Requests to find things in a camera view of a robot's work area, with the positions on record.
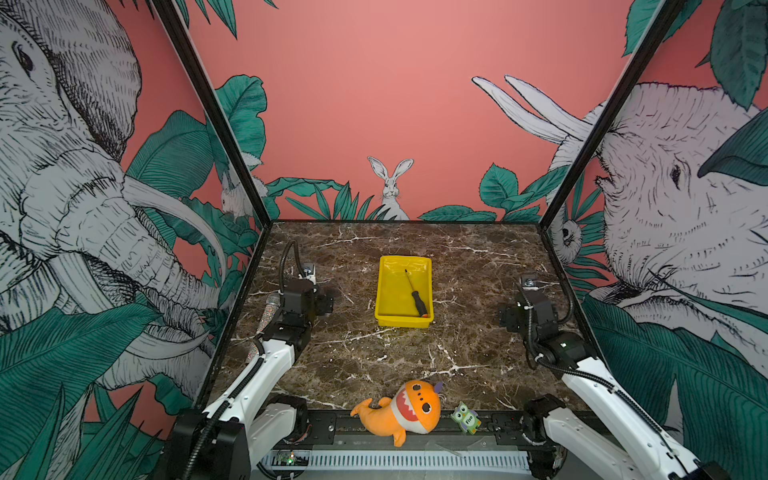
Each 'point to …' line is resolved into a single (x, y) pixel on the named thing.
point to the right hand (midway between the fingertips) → (519, 300)
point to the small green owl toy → (468, 420)
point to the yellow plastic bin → (398, 278)
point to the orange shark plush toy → (415, 407)
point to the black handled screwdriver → (421, 306)
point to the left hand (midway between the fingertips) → (309, 282)
